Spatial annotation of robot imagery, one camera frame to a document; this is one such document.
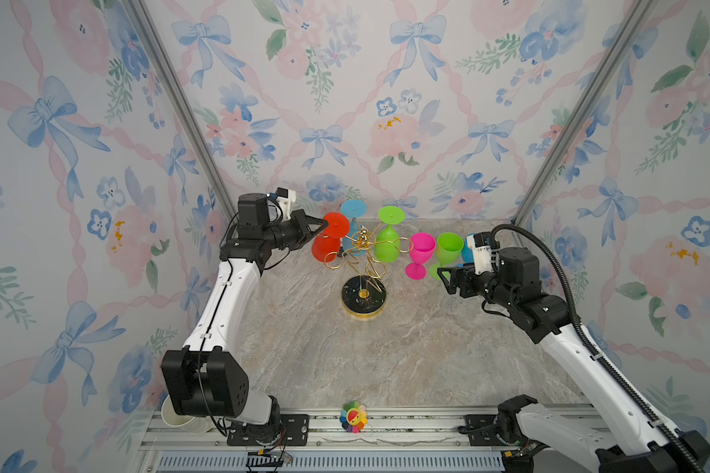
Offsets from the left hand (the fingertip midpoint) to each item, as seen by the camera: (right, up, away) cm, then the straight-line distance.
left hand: (328, 220), depth 73 cm
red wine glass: (+2, -2, +2) cm, 3 cm away
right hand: (+31, -11, +1) cm, 33 cm away
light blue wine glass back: (+6, -6, +4) cm, 9 cm away
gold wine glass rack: (+9, -23, +23) cm, 34 cm away
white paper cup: (-30, -47, -7) cm, 56 cm away
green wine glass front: (+35, -8, +19) cm, 41 cm away
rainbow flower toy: (+6, -50, +2) cm, 50 cm away
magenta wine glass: (+27, -7, +20) cm, 34 cm away
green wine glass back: (+16, -6, +12) cm, 21 cm away
